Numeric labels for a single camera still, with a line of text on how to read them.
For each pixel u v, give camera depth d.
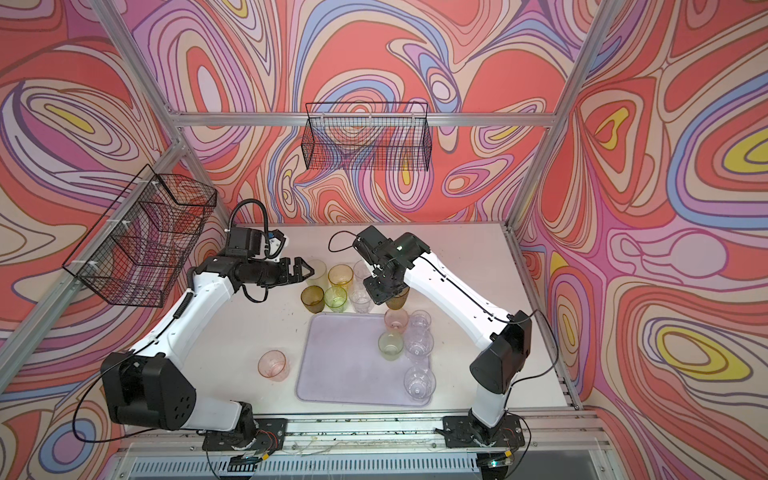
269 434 0.73
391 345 0.86
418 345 0.88
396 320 0.91
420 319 0.88
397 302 0.78
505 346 0.42
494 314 0.45
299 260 0.75
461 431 0.74
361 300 0.98
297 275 0.73
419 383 0.81
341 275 0.96
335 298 0.96
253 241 0.66
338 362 0.87
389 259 0.51
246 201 0.65
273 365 0.84
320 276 0.91
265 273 0.69
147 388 0.41
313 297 0.96
